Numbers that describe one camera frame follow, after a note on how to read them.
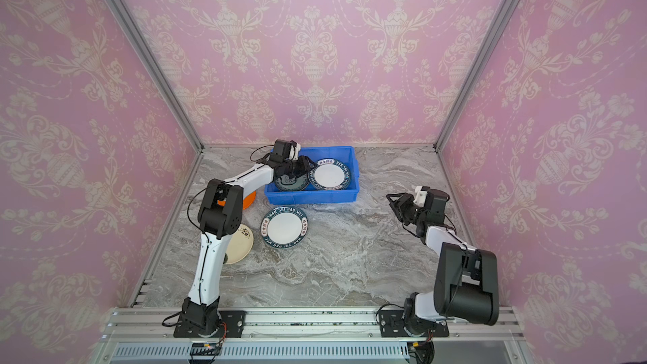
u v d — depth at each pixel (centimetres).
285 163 91
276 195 106
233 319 75
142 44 85
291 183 95
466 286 45
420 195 85
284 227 97
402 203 81
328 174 106
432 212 71
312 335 73
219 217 63
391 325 73
